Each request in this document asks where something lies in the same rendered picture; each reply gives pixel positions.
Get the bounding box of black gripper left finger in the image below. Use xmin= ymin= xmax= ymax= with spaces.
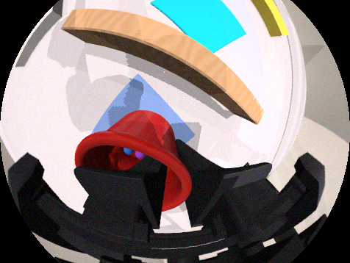
xmin=74 ymin=156 xmax=167 ymax=229

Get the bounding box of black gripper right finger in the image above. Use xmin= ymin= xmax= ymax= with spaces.
xmin=176 ymin=140 xmax=273 ymax=228

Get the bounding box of yellow rectangular block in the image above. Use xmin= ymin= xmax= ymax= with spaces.
xmin=250 ymin=0 xmax=290 ymax=37

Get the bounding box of red cup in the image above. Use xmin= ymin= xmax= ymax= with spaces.
xmin=74 ymin=110 xmax=193 ymax=212

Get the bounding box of light wooden plank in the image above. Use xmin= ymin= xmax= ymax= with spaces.
xmin=62 ymin=8 xmax=264 ymax=126

